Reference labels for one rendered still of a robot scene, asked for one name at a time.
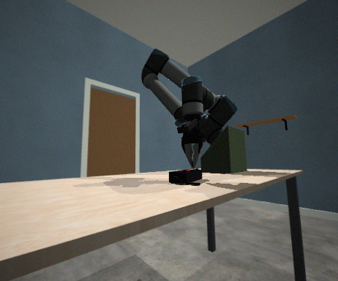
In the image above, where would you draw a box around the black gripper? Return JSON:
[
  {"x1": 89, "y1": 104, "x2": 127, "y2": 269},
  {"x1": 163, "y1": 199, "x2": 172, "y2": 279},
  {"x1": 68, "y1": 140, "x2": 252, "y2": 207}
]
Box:
[{"x1": 181, "y1": 113, "x2": 206, "y2": 168}]

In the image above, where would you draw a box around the black power strip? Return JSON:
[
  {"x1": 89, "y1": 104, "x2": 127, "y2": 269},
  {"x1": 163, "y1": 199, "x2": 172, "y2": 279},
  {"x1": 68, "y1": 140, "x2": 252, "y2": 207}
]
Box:
[{"x1": 169, "y1": 168, "x2": 203, "y2": 185}]

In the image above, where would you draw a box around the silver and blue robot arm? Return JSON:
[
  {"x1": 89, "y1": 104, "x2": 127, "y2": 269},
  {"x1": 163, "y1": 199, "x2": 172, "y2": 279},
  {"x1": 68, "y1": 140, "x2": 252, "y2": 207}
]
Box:
[{"x1": 141, "y1": 48, "x2": 238, "y2": 145}]

